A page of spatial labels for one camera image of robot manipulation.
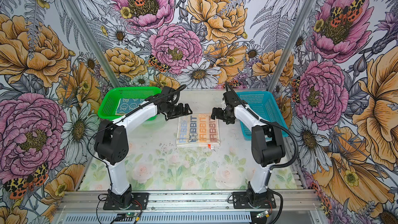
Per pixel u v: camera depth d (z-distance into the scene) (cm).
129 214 71
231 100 76
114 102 111
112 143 51
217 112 87
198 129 99
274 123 52
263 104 111
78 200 77
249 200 67
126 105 108
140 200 75
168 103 72
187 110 85
